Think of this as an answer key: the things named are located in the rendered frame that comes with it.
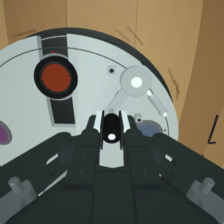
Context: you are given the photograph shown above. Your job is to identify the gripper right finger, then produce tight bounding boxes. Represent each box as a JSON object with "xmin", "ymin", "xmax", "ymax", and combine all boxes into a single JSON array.
[{"xmin": 118, "ymin": 109, "xmax": 224, "ymax": 199}]

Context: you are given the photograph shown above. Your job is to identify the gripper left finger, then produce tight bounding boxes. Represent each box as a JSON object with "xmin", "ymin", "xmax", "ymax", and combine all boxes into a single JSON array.
[{"xmin": 0, "ymin": 109, "xmax": 105, "ymax": 199}]

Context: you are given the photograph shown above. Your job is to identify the black knob with white dot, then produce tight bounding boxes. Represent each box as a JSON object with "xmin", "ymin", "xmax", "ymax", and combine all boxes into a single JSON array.
[{"xmin": 102, "ymin": 113, "xmax": 122, "ymax": 144}]

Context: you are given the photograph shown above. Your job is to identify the blue filter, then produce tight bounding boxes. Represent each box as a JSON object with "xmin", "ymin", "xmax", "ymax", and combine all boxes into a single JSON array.
[{"xmin": 135, "ymin": 119, "xmax": 164, "ymax": 139}]

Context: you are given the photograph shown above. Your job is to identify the grey round clip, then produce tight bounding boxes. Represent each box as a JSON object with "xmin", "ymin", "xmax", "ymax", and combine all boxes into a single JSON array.
[{"xmin": 104, "ymin": 65, "xmax": 153, "ymax": 113}]

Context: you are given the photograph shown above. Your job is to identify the grey filter wheel body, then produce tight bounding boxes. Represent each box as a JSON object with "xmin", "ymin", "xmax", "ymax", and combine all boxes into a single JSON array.
[{"xmin": 0, "ymin": 27, "xmax": 179, "ymax": 197}]

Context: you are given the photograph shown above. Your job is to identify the purple filter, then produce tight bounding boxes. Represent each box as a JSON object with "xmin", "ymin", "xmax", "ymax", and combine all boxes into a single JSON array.
[{"xmin": 0, "ymin": 119, "xmax": 13, "ymax": 146}]

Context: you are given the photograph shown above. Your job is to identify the grey cylinder pin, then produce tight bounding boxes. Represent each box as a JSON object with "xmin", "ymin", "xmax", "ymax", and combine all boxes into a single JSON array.
[{"xmin": 146, "ymin": 88, "xmax": 169, "ymax": 118}]

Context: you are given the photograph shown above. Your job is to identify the black hex key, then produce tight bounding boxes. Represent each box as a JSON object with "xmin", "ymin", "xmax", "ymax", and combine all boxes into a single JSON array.
[{"xmin": 207, "ymin": 114, "xmax": 219, "ymax": 145}]

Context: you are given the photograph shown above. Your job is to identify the red filter cell black ring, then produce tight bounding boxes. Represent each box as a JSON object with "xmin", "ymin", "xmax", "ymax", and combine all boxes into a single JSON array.
[{"xmin": 33, "ymin": 55, "xmax": 78, "ymax": 99}]

